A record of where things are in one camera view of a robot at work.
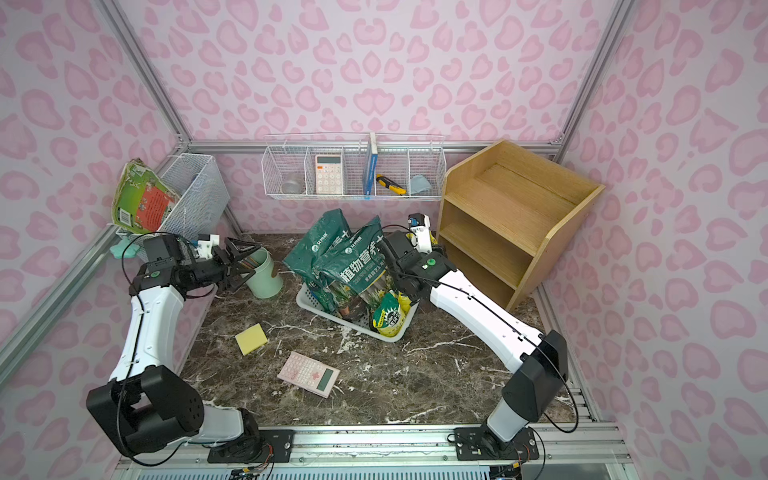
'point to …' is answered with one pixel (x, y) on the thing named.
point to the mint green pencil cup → (261, 281)
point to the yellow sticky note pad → (251, 338)
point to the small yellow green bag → (389, 313)
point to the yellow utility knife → (391, 184)
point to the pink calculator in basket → (328, 174)
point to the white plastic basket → (307, 299)
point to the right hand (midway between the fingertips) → (435, 249)
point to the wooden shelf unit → (496, 210)
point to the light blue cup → (419, 183)
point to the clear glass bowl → (291, 187)
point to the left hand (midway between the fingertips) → (253, 253)
